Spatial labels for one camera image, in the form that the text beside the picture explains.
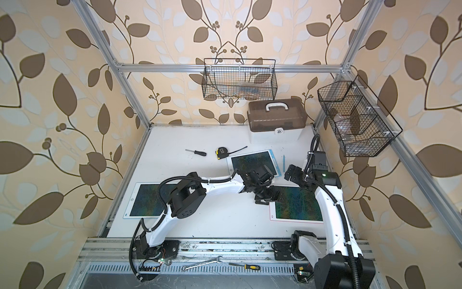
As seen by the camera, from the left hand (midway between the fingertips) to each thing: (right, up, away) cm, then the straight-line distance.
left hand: (278, 201), depth 82 cm
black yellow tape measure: (-28, +21, +22) cm, 42 cm away
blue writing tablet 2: (-67, -2, +6) cm, 67 cm away
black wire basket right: (+33, +35, -9) cm, 49 cm away
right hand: (+7, +11, -3) cm, 14 cm away
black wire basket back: (-18, +62, +14) cm, 66 cm away
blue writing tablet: (-9, +16, +20) cm, 28 cm away
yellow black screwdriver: (-15, -22, -12) cm, 29 cm away
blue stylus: (+8, +15, +19) cm, 26 cm away
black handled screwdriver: (-43, +22, +24) cm, 54 cm away
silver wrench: (-40, -23, -12) cm, 47 cm away
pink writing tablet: (+10, -3, +4) cm, 11 cm away
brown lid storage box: (+5, +41, +28) cm, 50 cm away
